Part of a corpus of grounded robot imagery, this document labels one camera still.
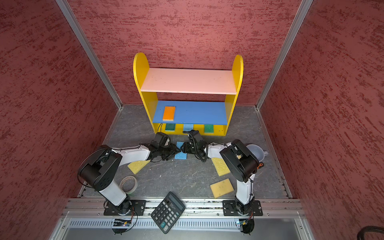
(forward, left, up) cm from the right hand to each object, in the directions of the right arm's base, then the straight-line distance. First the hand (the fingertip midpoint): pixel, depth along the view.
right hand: (182, 151), depth 94 cm
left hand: (-3, +2, +1) cm, 4 cm away
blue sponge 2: (+18, -4, +2) cm, 18 cm away
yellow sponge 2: (-11, -23, 0) cm, 25 cm away
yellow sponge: (-9, +27, 0) cm, 29 cm away
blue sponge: (-3, +1, 0) cm, 3 cm away
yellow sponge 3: (-23, -22, 0) cm, 32 cm away
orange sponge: (+20, +8, +15) cm, 26 cm away
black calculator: (-33, +6, +1) cm, 34 cm away
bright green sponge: (+16, -18, +2) cm, 25 cm away
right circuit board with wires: (-40, -33, -3) cm, 52 cm away
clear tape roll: (-19, +30, -1) cm, 36 cm away
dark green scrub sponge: (+18, +9, +3) cm, 20 cm away
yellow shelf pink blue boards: (+45, -3, +2) cm, 45 cm away
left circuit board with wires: (-36, +30, -4) cm, 48 cm away
